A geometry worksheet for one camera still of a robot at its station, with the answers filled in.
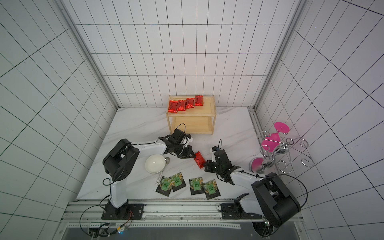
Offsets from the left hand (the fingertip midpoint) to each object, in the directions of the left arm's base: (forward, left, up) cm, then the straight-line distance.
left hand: (193, 158), depth 89 cm
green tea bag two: (-13, +8, -3) cm, 15 cm away
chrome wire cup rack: (-7, -42, +24) cm, 48 cm away
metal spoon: (-1, +15, 0) cm, 15 cm away
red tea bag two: (+25, +8, +20) cm, 33 cm away
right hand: (-3, -4, -2) cm, 5 cm away
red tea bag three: (+28, +2, +20) cm, 34 cm away
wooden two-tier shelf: (+32, -4, -1) cm, 32 cm away
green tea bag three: (-15, -3, -3) cm, 16 cm away
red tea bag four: (+30, -4, +20) cm, 36 cm away
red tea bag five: (-1, -4, 0) cm, 4 cm away
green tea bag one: (-15, +15, -3) cm, 22 cm away
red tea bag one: (+25, +13, +19) cm, 34 cm away
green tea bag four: (-17, -10, -2) cm, 20 cm away
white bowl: (-3, +23, -1) cm, 23 cm away
